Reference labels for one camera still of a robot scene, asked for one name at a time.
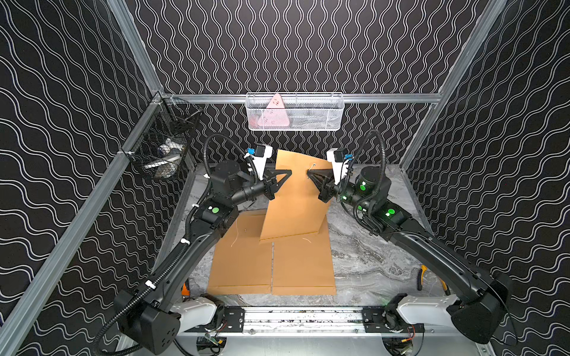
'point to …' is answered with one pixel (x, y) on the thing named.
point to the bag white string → (234, 240)
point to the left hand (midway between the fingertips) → (290, 167)
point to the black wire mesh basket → (160, 144)
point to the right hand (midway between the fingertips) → (308, 169)
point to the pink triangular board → (274, 114)
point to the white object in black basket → (166, 167)
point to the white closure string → (306, 239)
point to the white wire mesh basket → (316, 111)
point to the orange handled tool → (185, 289)
